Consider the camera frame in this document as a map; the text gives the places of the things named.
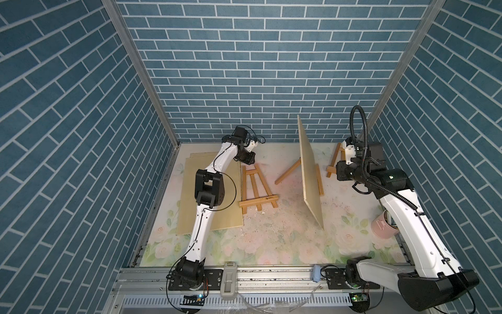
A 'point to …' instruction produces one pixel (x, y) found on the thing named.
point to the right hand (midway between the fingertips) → (341, 166)
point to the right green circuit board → (359, 297)
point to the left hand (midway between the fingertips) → (255, 160)
